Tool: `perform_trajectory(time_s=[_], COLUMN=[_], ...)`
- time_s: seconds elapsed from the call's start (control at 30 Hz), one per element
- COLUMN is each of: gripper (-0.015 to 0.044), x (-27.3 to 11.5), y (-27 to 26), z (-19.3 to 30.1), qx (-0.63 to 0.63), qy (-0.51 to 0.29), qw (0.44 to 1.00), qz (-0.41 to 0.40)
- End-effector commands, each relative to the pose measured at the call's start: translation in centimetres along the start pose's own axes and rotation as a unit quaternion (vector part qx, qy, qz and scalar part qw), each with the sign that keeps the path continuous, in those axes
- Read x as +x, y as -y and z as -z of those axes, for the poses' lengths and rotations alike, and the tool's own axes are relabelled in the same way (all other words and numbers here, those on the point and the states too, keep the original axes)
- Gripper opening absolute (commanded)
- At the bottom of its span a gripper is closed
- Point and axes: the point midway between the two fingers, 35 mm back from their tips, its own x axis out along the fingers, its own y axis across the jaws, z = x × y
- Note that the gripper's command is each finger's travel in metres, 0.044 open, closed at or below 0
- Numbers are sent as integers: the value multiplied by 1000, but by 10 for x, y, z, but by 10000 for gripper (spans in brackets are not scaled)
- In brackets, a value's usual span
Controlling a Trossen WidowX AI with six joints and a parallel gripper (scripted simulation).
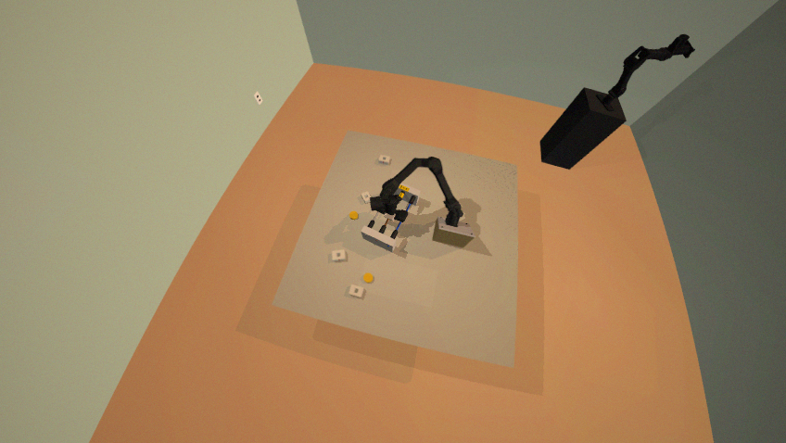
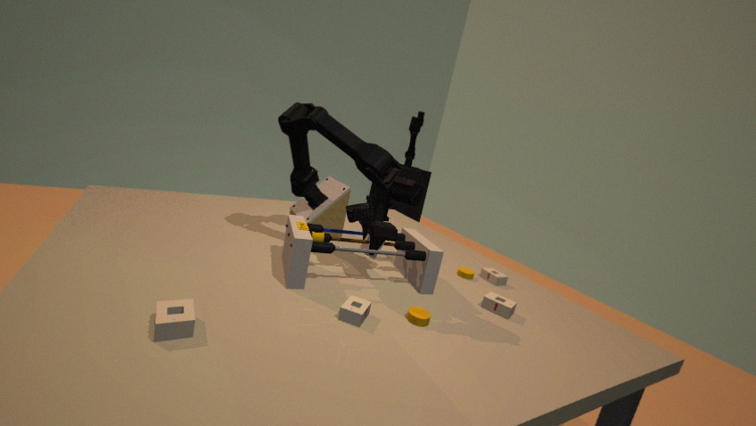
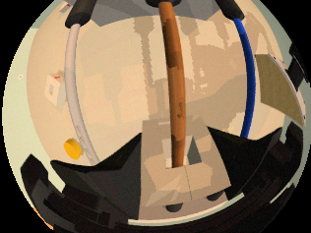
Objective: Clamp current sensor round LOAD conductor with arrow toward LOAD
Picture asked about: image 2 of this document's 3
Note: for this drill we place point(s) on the orange short cylinder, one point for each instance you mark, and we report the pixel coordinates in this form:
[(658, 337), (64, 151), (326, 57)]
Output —
[(418, 316), (465, 273)]

